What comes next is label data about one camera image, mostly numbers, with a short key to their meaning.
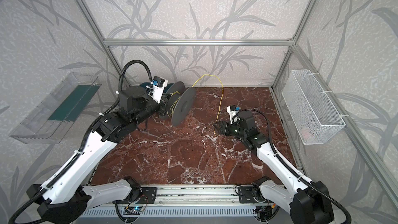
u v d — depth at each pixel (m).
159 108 0.57
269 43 1.82
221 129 0.71
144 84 1.18
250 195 0.74
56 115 0.66
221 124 0.70
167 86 0.55
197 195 0.75
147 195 0.73
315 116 0.62
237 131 0.66
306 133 0.72
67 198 0.38
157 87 0.52
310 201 0.39
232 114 0.72
